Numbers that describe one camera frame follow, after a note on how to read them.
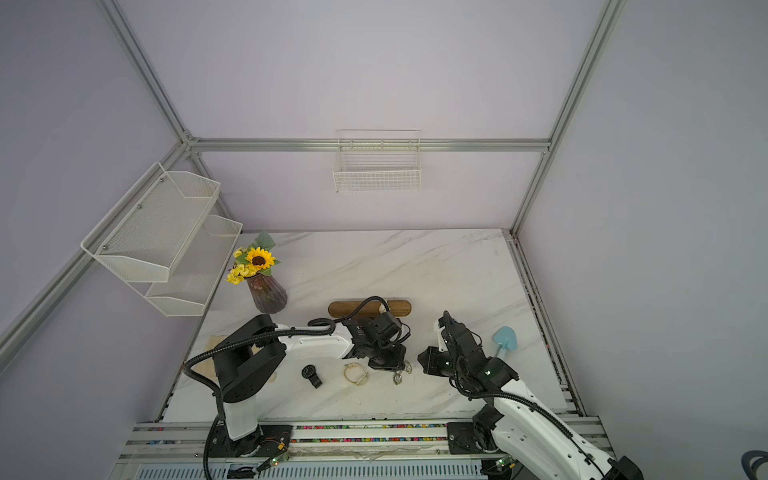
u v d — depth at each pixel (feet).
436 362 2.29
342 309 2.89
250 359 1.62
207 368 2.78
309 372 2.75
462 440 2.40
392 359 2.52
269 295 3.10
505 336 3.00
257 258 2.70
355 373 2.77
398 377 2.73
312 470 2.31
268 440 2.39
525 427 1.63
